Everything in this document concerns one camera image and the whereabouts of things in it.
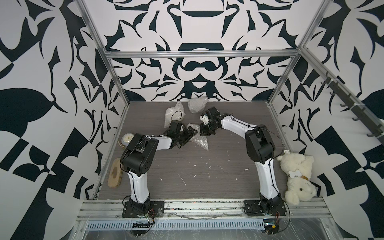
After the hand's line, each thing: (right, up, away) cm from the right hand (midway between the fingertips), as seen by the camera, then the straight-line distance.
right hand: (198, 131), depth 98 cm
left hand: (-3, 0, -1) cm, 3 cm away
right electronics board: (+33, -42, -27) cm, 60 cm away
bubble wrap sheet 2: (+1, -5, -7) cm, 8 cm away
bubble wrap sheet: (0, +18, +12) cm, 22 cm away
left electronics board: (-29, -44, -25) cm, 59 cm away
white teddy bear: (+52, -17, -19) cm, 58 cm away
